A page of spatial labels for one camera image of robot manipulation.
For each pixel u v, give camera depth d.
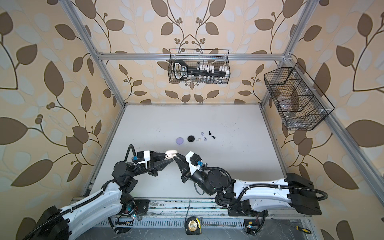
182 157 0.61
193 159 0.50
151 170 0.59
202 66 0.81
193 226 0.67
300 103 0.74
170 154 0.61
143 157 0.54
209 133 1.04
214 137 1.02
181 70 0.84
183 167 0.56
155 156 0.63
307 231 0.68
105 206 0.57
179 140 0.99
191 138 0.99
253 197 0.49
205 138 1.00
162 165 0.60
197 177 0.55
